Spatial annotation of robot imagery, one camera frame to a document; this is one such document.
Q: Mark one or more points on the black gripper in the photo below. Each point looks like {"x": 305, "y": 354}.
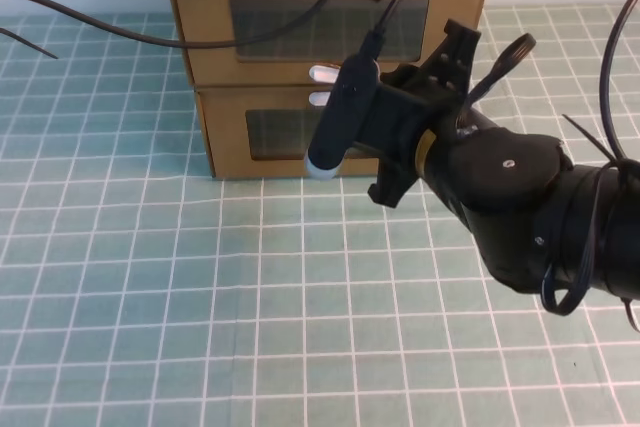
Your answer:
{"x": 408, "y": 105}

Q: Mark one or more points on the brown cardboard shoebox drawer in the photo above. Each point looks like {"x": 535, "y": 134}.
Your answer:
{"x": 210, "y": 22}

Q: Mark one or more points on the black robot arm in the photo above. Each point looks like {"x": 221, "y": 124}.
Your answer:
{"x": 543, "y": 224}

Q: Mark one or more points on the lower brown cardboard shoebox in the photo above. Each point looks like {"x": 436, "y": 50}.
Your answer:
{"x": 257, "y": 132}

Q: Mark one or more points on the cyan grid tablecloth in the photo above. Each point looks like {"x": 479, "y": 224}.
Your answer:
{"x": 137, "y": 290}

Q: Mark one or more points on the white upper drawer handle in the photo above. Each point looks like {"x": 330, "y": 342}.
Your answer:
{"x": 324, "y": 74}

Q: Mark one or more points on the white drawer handle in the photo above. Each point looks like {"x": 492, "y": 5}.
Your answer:
{"x": 319, "y": 99}
{"x": 324, "y": 74}

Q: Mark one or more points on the white lower drawer handle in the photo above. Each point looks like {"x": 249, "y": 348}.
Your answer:
{"x": 319, "y": 99}

